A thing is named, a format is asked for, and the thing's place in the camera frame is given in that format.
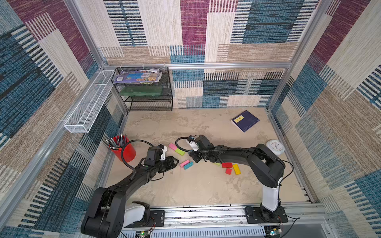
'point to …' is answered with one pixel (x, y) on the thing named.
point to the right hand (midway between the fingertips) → (194, 153)
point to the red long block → (226, 164)
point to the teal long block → (188, 166)
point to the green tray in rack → (137, 90)
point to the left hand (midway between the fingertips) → (177, 162)
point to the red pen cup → (129, 150)
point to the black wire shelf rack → (164, 103)
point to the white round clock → (276, 147)
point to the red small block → (228, 171)
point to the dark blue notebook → (244, 120)
